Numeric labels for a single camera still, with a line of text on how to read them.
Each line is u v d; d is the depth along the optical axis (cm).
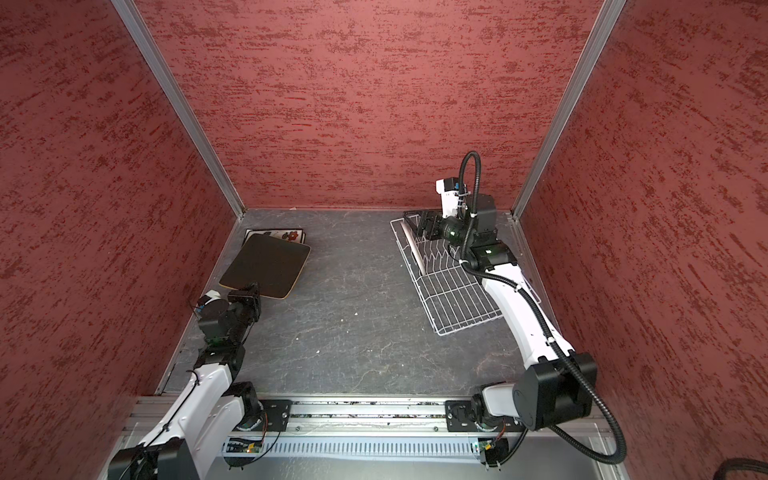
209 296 76
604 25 73
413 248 87
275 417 74
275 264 92
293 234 109
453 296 94
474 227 57
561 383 40
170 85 84
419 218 65
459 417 74
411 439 73
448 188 65
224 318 63
